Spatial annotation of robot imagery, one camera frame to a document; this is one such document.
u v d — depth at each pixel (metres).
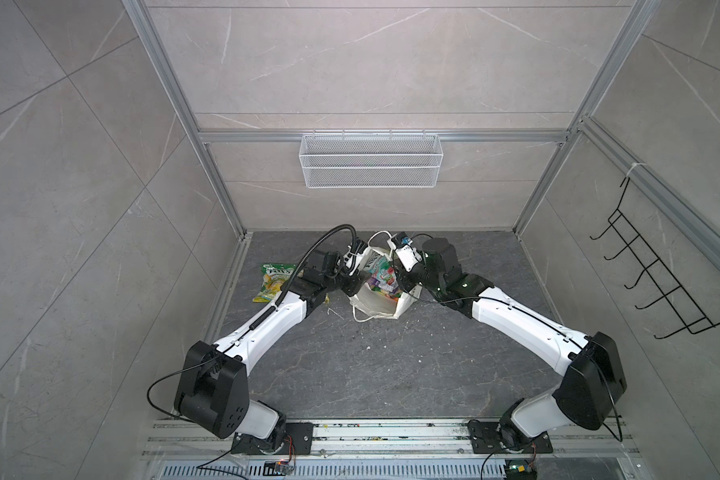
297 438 0.74
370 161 1.01
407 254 0.69
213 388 0.41
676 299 0.64
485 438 0.73
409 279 0.71
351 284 0.73
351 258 0.70
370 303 0.90
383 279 0.92
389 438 0.75
